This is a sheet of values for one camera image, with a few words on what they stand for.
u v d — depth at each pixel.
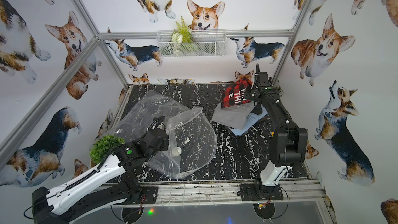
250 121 0.92
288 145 0.47
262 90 0.63
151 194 0.74
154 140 0.55
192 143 0.91
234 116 0.90
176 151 0.86
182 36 0.82
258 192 0.68
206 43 0.92
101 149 0.72
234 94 0.94
